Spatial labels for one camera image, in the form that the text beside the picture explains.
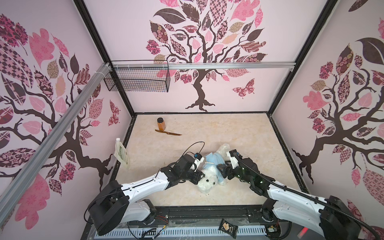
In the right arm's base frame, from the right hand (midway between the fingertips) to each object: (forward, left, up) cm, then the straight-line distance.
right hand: (221, 162), depth 82 cm
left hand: (-7, +11, -4) cm, 13 cm away
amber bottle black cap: (+32, +39, -3) cm, 50 cm away
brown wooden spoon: (+30, +35, -10) cm, 47 cm away
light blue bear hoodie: (+1, +4, +1) cm, 4 cm away
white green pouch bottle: (+8, +59, 0) cm, 60 cm away
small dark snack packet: (-30, -2, -9) cm, 31 cm away
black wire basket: (+50, +51, +24) cm, 76 cm away
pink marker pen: (-31, -36, -9) cm, 48 cm away
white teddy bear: (-9, +7, -1) cm, 12 cm away
